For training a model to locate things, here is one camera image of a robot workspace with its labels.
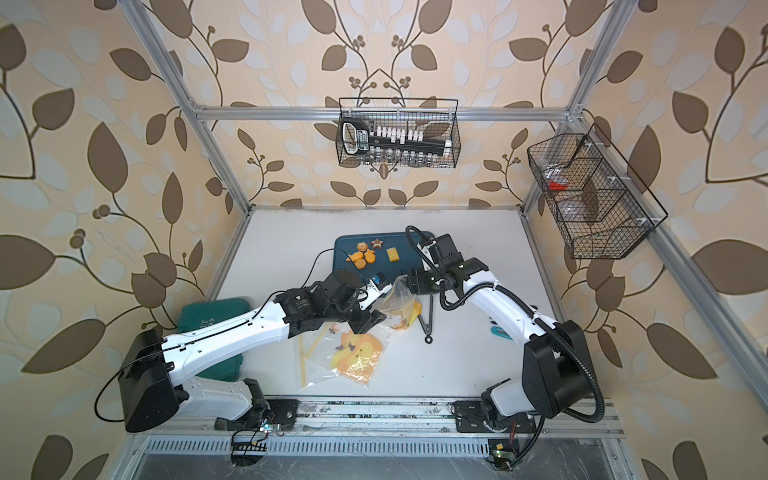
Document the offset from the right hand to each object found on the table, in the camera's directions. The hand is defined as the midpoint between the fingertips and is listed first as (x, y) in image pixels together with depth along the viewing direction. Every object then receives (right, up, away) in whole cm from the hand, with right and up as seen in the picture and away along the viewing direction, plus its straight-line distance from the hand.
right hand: (418, 280), depth 86 cm
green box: (-65, -10, +2) cm, 66 cm away
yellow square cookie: (-7, +7, +20) cm, 22 cm away
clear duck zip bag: (-5, -7, 0) cm, 9 cm away
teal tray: (-25, +4, +19) cm, 32 cm away
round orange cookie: (-19, +9, +22) cm, 30 cm away
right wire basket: (+45, +20, -12) cm, 51 cm away
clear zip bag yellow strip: (-30, -21, -1) cm, 37 cm away
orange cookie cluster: (-19, +5, +19) cm, 27 cm away
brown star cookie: (-13, +11, +22) cm, 28 cm away
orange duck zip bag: (-17, -21, -4) cm, 27 cm away
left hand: (-12, -5, -10) cm, 16 cm away
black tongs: (+3, -17, +1) cm, 18 cm away
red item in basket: (+39, +27, -4) cm, 47 cm away
